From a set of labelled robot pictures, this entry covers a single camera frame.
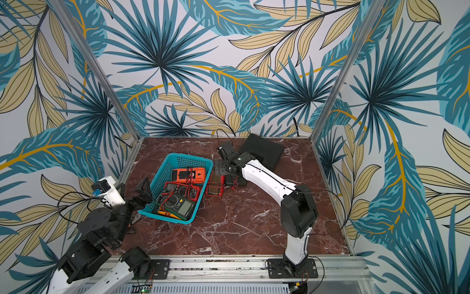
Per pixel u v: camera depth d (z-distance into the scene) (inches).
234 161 24.3
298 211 18.4
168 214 31.5
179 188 33.7
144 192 22.0
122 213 20.8
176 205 30.8
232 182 37.4
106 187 19.8
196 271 29.3
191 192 33.4
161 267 28.9
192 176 36.1
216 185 37.3
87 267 17.1
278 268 28.9
